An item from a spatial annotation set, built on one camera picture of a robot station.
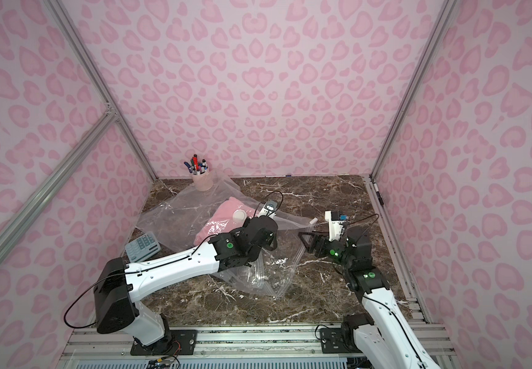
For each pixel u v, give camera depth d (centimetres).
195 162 104
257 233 54
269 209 63
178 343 72
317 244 66
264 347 73
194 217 106
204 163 109
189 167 106
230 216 91
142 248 93
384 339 47
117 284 47
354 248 56
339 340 73
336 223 68
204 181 107
